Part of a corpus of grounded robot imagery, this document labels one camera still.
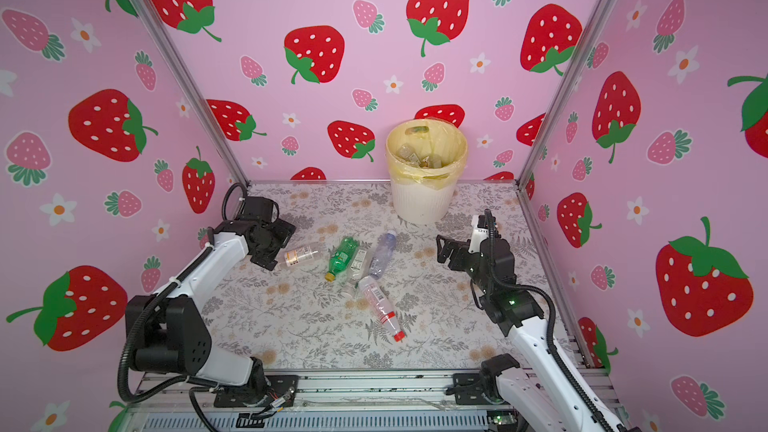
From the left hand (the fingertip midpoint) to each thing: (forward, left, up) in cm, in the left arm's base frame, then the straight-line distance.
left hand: (290, 239), depth 89 cm
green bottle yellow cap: (-2, -15, -7) cm, 17 cm away
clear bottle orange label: (-2, 0, -7) cm, 7 cm away
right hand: (-7, -46, +11) cm, 48 cm away
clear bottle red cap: (-17, -28, -9) cm, 34 cm away
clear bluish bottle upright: (+7, -29, -13) cm, 32 cm away
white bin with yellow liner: (+33, -42, +4) cm, 54 cm away
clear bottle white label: (-6, -20, -8) cm, 22 cm away
